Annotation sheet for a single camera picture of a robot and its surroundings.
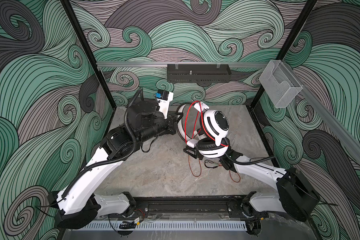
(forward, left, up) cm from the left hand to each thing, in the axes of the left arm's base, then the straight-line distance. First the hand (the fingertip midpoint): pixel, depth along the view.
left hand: (183, 113), depth 55 cm
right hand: (-1, -3, -28) cm, 28 cm away
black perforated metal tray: (+48, -11, -13) cm, 51 cm away
